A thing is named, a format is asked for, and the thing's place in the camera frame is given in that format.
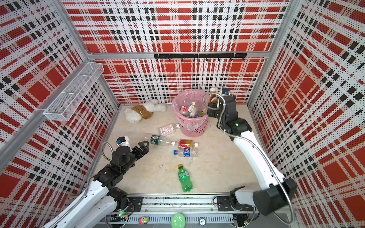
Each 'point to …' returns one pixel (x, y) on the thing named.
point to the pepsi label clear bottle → (187, 152)
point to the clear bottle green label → (159, 140)
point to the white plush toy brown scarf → (143, 110)
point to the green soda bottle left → (185, 178)
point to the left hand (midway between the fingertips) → (145, 145)
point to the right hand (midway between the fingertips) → (212, 102)
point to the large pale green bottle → (202, 112)
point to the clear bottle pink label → (166, 129)
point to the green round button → (178, 221)
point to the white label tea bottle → (191, 106)
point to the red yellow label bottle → (187, 144)
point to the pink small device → (141, 221)
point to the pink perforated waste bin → (191, 127)
